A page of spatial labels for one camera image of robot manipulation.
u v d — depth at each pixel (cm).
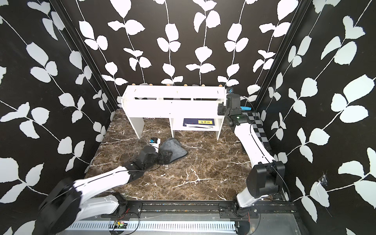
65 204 41
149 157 65
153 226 70
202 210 76
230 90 69
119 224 70
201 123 93
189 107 78
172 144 88
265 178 43
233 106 60
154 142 75
